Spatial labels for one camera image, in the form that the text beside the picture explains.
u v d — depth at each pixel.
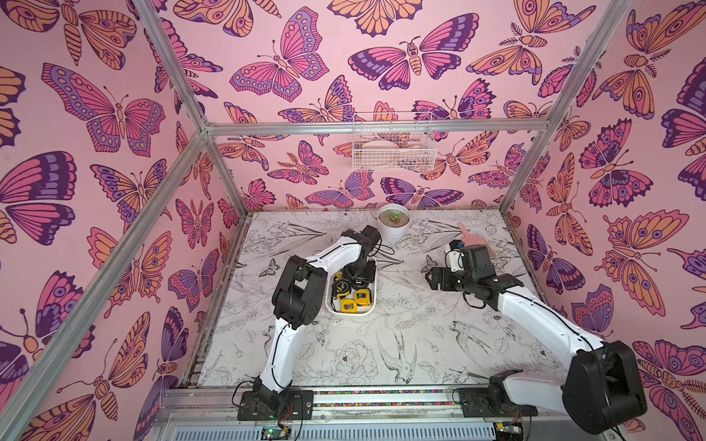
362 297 0.92
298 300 0.56
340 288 0.93
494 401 0.66
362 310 0.89
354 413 0.73
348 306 0.90
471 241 1.10
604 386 0.40
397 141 0.95
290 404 0.73
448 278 0.76
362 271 0.86
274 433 0.71
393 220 1.03
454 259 0.77
